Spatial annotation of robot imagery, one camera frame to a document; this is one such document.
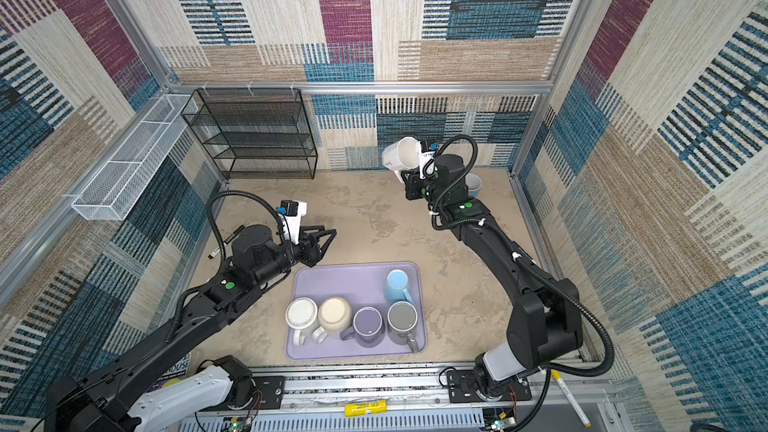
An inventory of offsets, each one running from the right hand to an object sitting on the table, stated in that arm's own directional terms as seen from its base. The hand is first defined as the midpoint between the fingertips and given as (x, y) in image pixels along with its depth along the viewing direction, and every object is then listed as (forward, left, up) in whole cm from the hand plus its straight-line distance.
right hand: (405, 174), depth 81 cm
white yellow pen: (-44, -35, -27) cm, 62 cm away
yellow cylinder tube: (-49, +10, -26) cm, 56 cm away
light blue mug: (-23, +4, -20) cm, 31 cm away
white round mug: (-30, +28, -20) cm, 45 cm away
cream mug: (-30, +20, -20) cm, 40 cm away
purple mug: (-32, +11, -20) cm, 40 cm away
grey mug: (-32, +2, -18) cm, 37 cm away
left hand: (-15, +19, -1) cm, 24 cm away
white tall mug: (+4, +1, +3) cm, 5 cm away
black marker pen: (-2, +59, -27) cm, 65 cm away
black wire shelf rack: (+34, +52, -11) cm, 63 cm away
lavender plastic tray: (-19, +13, -26) cm, 35 cm away
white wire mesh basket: (-9, +69, +6) cm, 70 cm away
